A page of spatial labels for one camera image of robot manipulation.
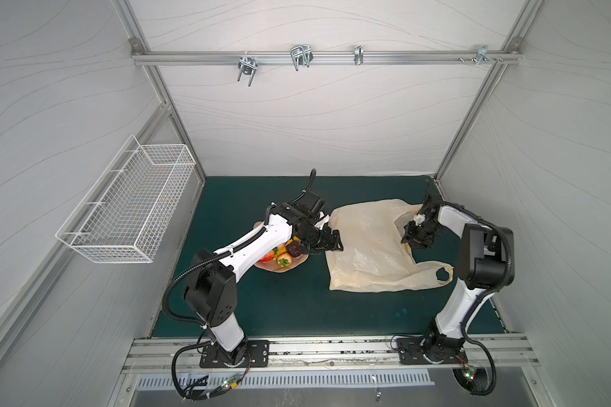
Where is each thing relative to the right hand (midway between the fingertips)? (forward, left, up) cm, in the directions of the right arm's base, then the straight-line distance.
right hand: (409, 240), depth 96 cm
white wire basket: (-14, +88, +31) cm, 94 cm away
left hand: (-13, +31, +14) cm, 37 cm away
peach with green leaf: (-13, +47, +6) cm, 49 cm away
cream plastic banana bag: (-10, +15, +4) cm, 18 cm away
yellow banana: (-8, +48, +4) cm, 49 cm away
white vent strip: (-48, +65, -1) cm, 81 cm away
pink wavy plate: (-14, +51, +3) cm, 53 cm away
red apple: (-12, +53, +5) cm, 55 cm away
